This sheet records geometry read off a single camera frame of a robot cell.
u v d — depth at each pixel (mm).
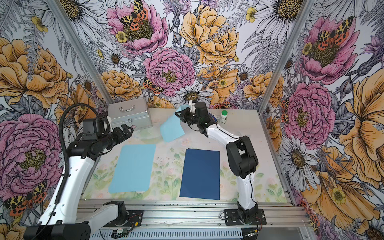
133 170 893
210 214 773
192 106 852
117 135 650
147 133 1080
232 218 738
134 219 736
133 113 1020
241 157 527
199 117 742
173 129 926
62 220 373
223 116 1084
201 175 889
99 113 1077
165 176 891
